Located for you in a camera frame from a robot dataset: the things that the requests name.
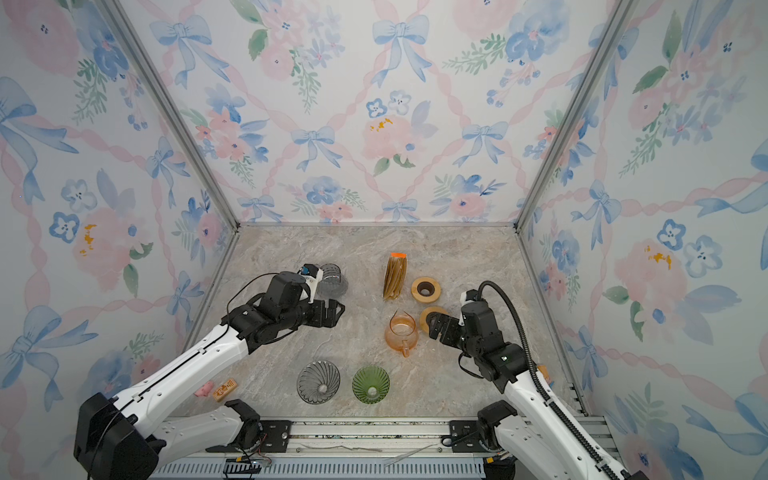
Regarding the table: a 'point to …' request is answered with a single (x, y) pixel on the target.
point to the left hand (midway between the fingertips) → (332, 303)
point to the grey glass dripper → (318, 382)
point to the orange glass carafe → (401, 333)
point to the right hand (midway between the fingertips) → (441, 322)
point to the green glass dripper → (371, 384)
